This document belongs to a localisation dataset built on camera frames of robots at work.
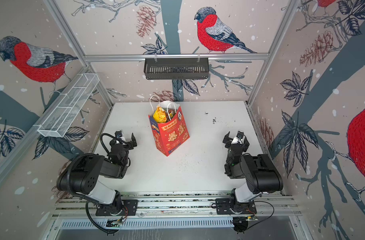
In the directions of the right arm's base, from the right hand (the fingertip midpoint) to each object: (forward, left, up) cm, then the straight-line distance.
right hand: (237, 136), depth 88 cm
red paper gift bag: (-7, +40, +8) cm, 41 cm away
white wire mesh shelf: (-9, +92, +23) cm, 95 cm away
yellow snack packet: (+1, +45, +17) cm, 48 cm away
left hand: (-3, +69, +3) cm, 69 cm away
